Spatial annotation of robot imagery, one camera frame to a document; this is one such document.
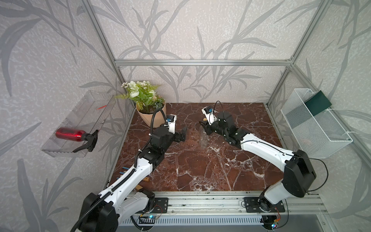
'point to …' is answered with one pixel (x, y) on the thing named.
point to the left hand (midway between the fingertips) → (179, 125)
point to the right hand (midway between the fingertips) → (201, 119)
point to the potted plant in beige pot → (151, 108)
